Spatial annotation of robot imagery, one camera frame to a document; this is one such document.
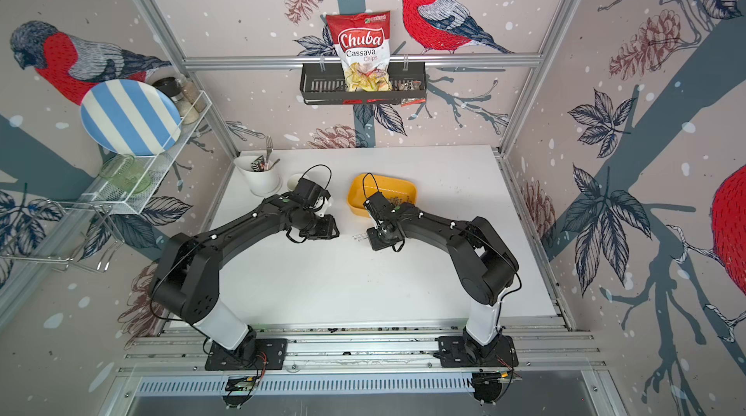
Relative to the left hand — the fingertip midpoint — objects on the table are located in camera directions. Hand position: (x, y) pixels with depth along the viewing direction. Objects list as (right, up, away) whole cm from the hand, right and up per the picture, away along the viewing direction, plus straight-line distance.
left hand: (339, 227), depth 88 cm
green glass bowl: (-50, +17, -18) cm, 56 cm away
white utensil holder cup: (-31, +13, +15) cm, 37 cm away
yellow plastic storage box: (+7, +12, +21) cm, 25 cm away
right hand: (+12, -4, +4) cm, 13 cm away
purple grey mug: (-19, +14, +14) cm, 27 cm away
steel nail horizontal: (+6, -5, +9) cm, 12 cm away
